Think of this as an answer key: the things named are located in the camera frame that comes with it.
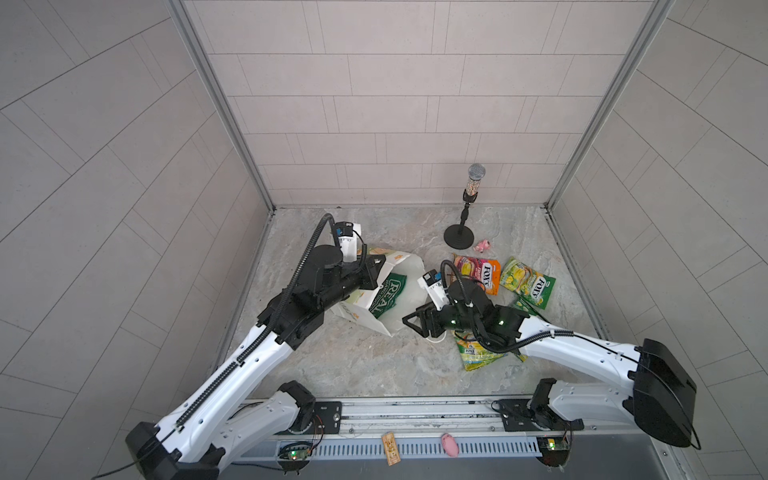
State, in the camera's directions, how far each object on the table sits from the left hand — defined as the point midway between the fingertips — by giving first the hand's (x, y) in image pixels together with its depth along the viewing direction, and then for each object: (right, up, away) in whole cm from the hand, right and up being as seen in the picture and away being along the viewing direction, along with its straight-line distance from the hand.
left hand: (394, 258), depth 65 cm
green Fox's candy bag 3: (+21, -27, +13) cm, 37 cm away
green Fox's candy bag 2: (+38, -16, +23) cm, 47 cm away
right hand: (+4, -16, +8) cm, 19 cm away
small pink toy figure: (+31, +1, +37) cm, 48 cm away
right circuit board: (+37, -45, +3) cm, 58 cm away
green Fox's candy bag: (+42, -11, +27) cm, 51 cm away
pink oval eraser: (+13, -43, +2) cm, 45 cm away
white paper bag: (-9, -12, +5) cm, 16 cm away
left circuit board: (-22, -43, -1) cm, 48 cm away
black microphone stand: (+23, +4, +40) cm, 47 cm away
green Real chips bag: (-2, -13, +22) cm, 26 cm away
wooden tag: (-1, -43, +1) cm, 43 cm away
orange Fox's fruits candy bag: (+29, -7, +31) cm, 43 cm away
